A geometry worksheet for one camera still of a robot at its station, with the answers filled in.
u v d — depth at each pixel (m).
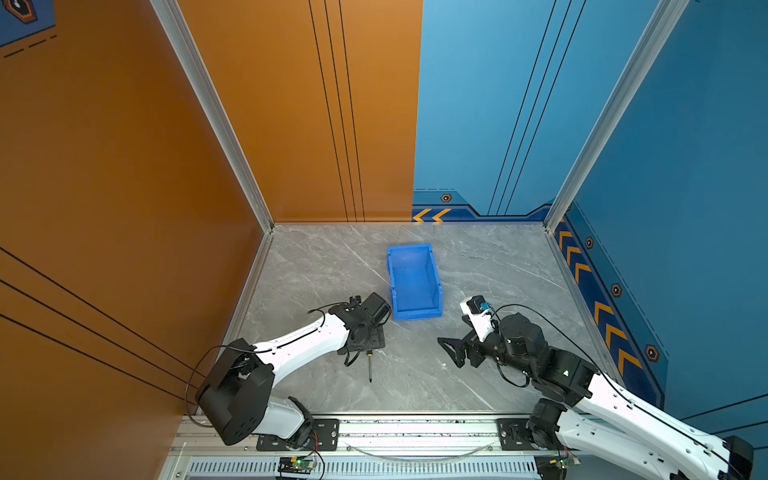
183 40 0.73
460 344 0.61
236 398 0.42
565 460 0.70
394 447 0.73
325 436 0.73
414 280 1.00
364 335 0.62
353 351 0.72
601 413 0.47
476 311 0.60
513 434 0.72
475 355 0.62
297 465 0.71
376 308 0.68
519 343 0.52
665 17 0.70
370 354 0.86
